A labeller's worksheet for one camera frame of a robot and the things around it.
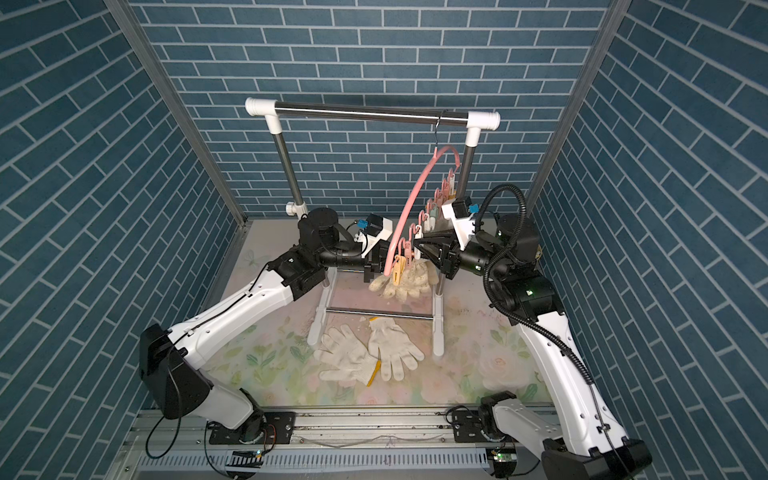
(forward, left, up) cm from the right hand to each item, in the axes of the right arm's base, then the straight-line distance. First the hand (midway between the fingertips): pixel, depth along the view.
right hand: (424, 243), depth 61 cm
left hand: (-2, +1, -3) cm, 4 cm away
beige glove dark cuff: (-3, +9, -13) cm, 16 cm away
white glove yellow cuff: (-4, +8, -40) cm, 41 cm away
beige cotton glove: (-1, 0, -12) cm, 12 cm away
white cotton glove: (-11, +19, -40) cm, 45 cm away
